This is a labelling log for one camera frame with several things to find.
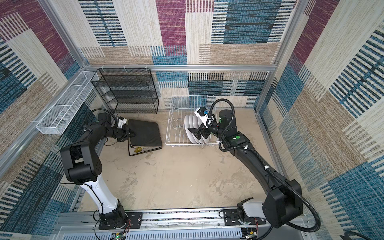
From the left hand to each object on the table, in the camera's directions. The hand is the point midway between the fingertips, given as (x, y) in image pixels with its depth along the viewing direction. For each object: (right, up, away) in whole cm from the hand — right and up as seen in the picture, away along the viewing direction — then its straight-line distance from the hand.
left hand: (135, 131), depth 93 cm
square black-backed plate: (+4, -2, +11) cm, 12 cm away
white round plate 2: (+41, -5, -1) cm, 41 cm away
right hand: (+36, +5, -18) cm, 41 cm away
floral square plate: (-2, -12, +4) cm, 13 cm away
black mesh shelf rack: (-13, +29, +18) cm, 37 cm away
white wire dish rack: (+26, +20, +30) cm, 44 cm away
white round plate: (+38, -6, -1) cm, 38 cm away
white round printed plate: (+32, +4, -3) cm, 32 cm away
